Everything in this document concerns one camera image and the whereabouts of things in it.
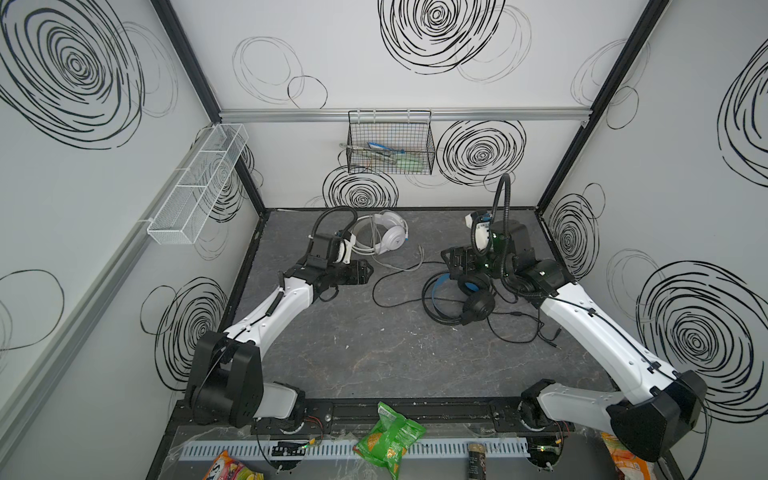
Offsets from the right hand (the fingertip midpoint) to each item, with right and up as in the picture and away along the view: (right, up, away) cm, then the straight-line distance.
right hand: (454, 249), depth 75 cm
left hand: (-23, -6, +10) cm, 26 cm away
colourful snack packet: (-53, -47, -10) cm, 72 cm away
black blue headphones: (+4, -17, +21) cm, 27 cm away
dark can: (+3, -47, -10) cm, 48 cm away
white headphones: (-20, +5, +29) cm, 35 cm away
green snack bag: (-17, -42, -8) cm, 46 cm away
